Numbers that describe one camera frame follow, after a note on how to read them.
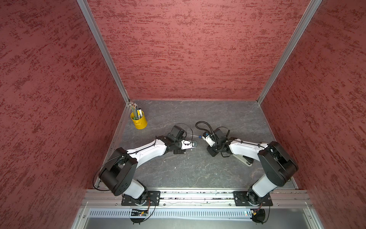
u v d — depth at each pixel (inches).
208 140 33.4
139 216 28.4
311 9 28.4
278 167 17.9
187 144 29.8
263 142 38.3
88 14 29.0
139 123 38.3
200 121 28.9
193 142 29.7
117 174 17.0
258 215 27.5
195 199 30.0
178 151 30.5
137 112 38.3
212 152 32.7
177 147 29.5
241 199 29.1
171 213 28.0
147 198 28.5
